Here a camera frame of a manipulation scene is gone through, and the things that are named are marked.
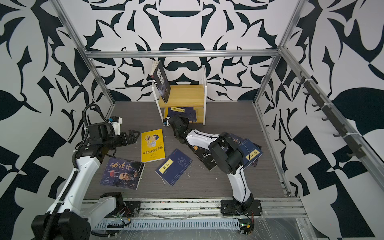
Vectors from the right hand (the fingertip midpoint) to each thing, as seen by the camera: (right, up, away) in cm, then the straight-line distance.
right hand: (187, 113), depth 93 cm
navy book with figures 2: (0, +2, +9) cm, 9 cm away
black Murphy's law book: (+12, -26, -2) cm, 28 cm away
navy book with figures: (0, +1, +9) cm, 9 cm away
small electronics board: (+28, -53, -22) cm, 64 cm away
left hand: (-28, -10, -14) cm, 33 cm away
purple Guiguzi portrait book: (-36, -34, -8) cm, 50 cm away
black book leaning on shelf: (-14, +18, -7) cm, 24 cm away
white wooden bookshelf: (+1, +8, -1) cm, 8 cm away
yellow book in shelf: (+8, +1, +3) cm, 8 cm away
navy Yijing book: (-8, -31, -5) cm, 32 cm away
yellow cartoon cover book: (-21, -21, +1) cm, 30 cm away
